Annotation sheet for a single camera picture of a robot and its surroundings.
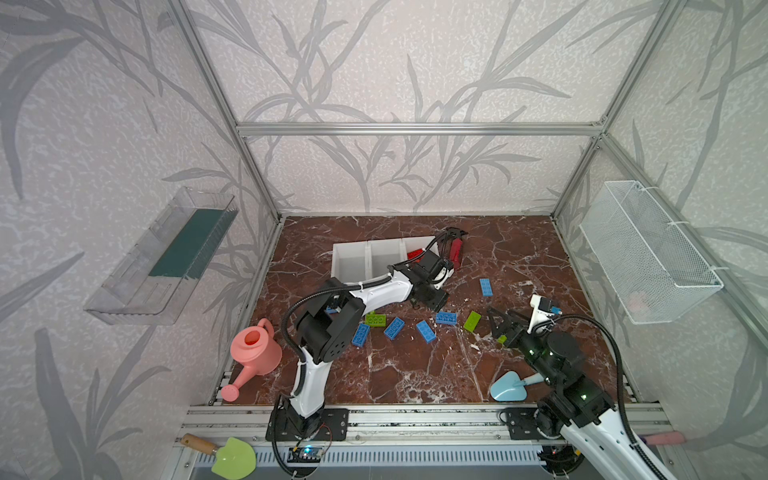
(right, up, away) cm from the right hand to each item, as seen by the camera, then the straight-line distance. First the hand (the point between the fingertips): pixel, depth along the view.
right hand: (498, 302), depth 77 cm
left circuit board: (-48, -35, -6) cm, 60 cm away
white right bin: (-27, +13, +24) cm, 38 cm away
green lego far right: (-2, -6, -10) cm, 12 cm away
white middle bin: (-32, +12, +26) cm, 43 cm away
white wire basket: (+28, +9, -15) cm, 33 cm away
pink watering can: (-62, -12, -2) cm, 63 cm away
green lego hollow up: (-34, -9, +14) cm, 37 cm away
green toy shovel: (-65, -36, -7) cm, 74 cm away
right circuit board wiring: (+15, -38, -4) cm, 41 cm away
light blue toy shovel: (+3, -23, +2) cm, 24 cm away
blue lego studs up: (-18, -11, +12) cm, 24 cm away
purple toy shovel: (+38, -31, -6) cm, 49 cm away
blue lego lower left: (-37, -12, +10) cm, 40 cm away
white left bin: (-43, +8, +27) cm, 52 cm away
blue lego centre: (-28, -10, +12) cm, 32 cm away
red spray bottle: (-6, +14, +31) cm, 34 cm away
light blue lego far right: (+3, 0, +22) cm, 22 cm away
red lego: (-22, +11, +21) cm, 32 cm away
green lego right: (-3, -9, +14) cm, 17 cm away
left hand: (-13, +1, +16) cm, 20 cm away
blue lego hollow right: (-12, -8, +14) cm, 20 cm away
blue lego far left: (-38, +3, -21) cm, 44 cm away
